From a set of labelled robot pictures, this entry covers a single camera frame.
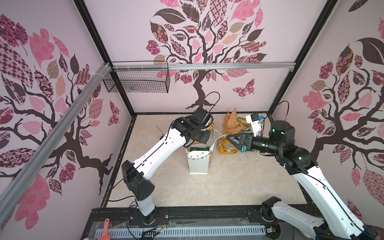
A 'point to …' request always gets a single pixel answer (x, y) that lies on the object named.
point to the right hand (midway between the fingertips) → (232, 136)
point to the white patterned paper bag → (200, 161)
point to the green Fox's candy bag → (197, 149)
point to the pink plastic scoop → (105, 236)
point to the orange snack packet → (231, 125)
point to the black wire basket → (140, 76)
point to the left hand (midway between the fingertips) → (202, 137)
